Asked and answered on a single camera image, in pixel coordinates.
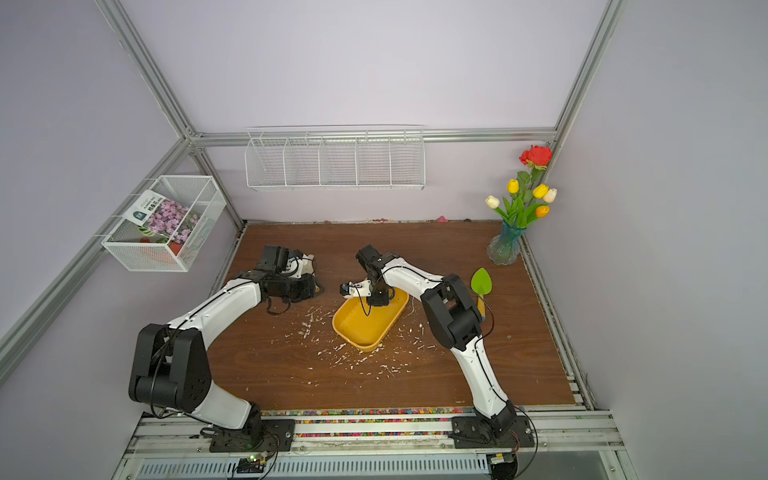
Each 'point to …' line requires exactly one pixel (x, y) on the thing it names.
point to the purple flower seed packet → (158, 213)
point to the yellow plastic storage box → (365, 326)
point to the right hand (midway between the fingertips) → (376, 290)
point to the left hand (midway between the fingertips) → (320, 291)
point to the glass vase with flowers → (527, 201)
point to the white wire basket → (140, 249)
